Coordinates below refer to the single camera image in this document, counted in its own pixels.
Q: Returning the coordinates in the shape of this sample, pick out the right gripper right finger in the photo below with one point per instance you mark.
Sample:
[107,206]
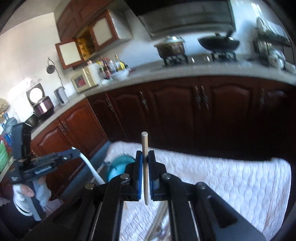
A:
[156,182]

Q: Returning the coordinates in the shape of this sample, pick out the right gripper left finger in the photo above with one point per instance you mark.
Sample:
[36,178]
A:
[133,190]

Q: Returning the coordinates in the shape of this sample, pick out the white ceramic soup spoon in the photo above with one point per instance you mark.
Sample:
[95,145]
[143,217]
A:
[95,175]

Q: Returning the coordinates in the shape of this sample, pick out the light wooden chopstick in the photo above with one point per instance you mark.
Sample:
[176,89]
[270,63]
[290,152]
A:
[145,151]

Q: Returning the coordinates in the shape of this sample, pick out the left gloved hand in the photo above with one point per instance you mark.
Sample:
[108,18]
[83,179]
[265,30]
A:
[22,192]

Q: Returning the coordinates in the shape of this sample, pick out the white utensil holder teal rim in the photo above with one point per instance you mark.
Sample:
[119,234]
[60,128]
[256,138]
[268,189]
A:
[118,165]

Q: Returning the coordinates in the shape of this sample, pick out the purple rice cooker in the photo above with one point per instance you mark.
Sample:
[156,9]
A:
[42,105]

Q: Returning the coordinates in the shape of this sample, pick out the white mixing bowl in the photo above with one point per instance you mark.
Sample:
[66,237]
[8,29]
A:
[121,75]

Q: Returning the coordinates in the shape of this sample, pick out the cream microwave oven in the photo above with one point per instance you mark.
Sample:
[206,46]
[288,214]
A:
[85,79]

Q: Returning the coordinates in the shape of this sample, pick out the dark sauce bottle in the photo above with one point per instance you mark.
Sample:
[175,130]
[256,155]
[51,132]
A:
[106,69]

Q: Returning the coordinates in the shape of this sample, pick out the cooking pot with lid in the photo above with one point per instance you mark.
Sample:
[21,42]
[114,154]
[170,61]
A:
[171,46]

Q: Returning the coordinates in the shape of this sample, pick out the black wok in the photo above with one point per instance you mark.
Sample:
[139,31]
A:
[219,43]

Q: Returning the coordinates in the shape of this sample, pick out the steel range hood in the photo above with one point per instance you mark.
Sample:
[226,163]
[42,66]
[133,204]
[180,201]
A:
[193,16]

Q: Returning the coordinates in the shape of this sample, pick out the black dish rack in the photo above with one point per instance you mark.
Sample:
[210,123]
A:
[270,39]

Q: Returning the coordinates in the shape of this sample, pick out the wooden wall cabinet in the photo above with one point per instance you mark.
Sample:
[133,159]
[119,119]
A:
[90,28]

